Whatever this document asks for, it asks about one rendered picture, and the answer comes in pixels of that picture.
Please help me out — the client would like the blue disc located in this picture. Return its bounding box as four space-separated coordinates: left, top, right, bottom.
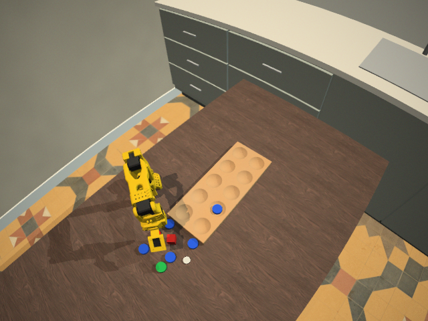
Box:
165 252 176 263
212 204 222 215
188 238 199 249
138 244 149 255
165 219 175 229

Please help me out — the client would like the red cube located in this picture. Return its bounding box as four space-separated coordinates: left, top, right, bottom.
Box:
167 234 177 245

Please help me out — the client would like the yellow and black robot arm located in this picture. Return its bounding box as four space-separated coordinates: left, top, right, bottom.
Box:
122 148 165 224

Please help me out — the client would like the green disc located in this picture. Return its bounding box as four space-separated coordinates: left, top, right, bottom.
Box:
156 261 167 273

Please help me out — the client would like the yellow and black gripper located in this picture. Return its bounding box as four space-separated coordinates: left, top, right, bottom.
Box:
140 211 167 252

